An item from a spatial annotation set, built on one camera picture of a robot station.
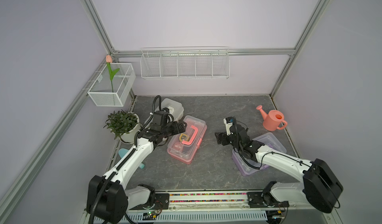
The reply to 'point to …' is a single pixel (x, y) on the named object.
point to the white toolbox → (175, 109)
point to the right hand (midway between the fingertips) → (220, 131)
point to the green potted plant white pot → (125, 125)
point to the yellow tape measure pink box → (183, 137)
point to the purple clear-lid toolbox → (246, 166)
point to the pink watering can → (274, 119)
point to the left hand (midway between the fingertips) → (181, 127)
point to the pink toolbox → (182, 146)
